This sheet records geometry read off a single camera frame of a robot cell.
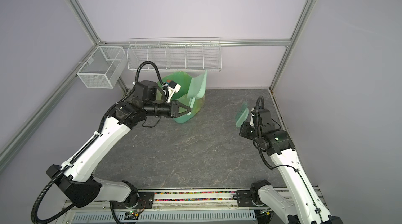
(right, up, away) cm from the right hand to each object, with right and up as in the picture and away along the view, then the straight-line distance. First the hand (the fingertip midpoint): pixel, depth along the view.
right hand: (244, 128), depth 73 cm
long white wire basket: (-38, +43, +26) cm, 63 cm away
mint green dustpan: (-22, +19, +3) cm, 30 cm away
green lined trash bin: (-32, +26, +23) cm, 48 cm away
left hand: (-24, +8, -9) cm, 27 cm away
